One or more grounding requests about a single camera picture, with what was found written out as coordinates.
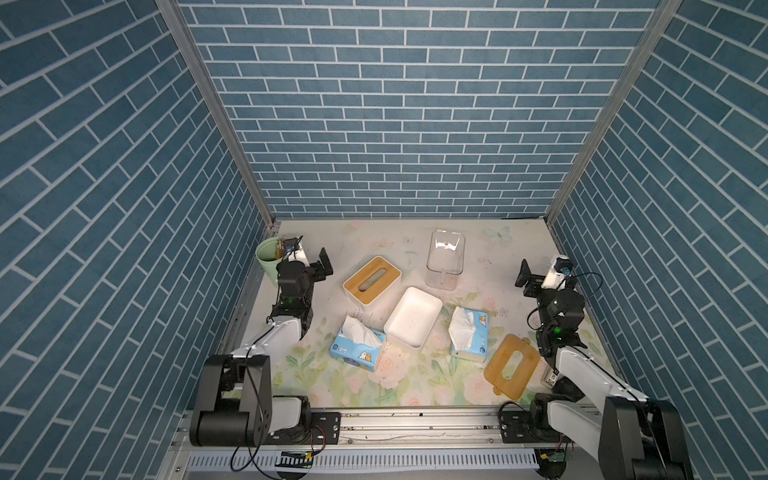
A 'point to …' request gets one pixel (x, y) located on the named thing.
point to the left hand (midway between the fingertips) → (317, 250)
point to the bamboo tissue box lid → (370, 282)
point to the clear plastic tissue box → (445, 260)
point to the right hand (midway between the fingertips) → (544, 265)
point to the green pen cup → (266, 254)
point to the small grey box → (549, 378)
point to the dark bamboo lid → (516, 387)
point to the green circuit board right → (552, 455)
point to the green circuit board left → (296, 459)
